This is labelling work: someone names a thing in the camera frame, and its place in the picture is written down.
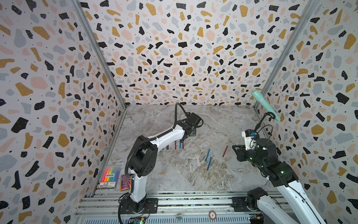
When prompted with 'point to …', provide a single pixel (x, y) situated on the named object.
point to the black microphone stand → (258, 124)
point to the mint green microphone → (257, 94)
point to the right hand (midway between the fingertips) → (236, 146)
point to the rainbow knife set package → (110, 177)
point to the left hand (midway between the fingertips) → (193, 129)
